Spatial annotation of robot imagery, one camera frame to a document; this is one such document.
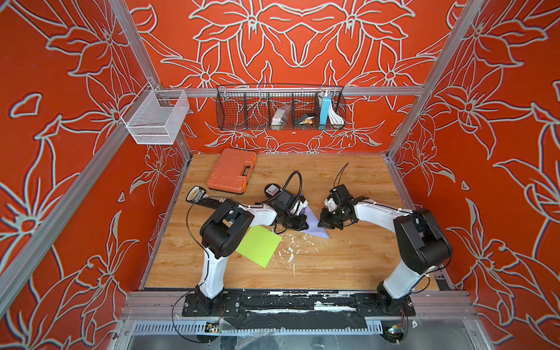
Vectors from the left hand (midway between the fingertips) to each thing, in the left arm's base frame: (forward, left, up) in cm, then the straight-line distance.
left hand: (309, 226), depth 92 cm
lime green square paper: (-9, +21, -1) cm, 23 cm away
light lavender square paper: (+2, -1, +1) cm, 2 cm away
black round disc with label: (+17, +18, +1) cm, 25 cm away
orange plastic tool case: (+26, +39, +5) cm, 47 cm away
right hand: (0, -1, +2) cm, 3 cm away
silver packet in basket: (+33, +15, +31) cm, 48 cm away
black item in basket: (+33, +7, +31) cm, 46 cm away
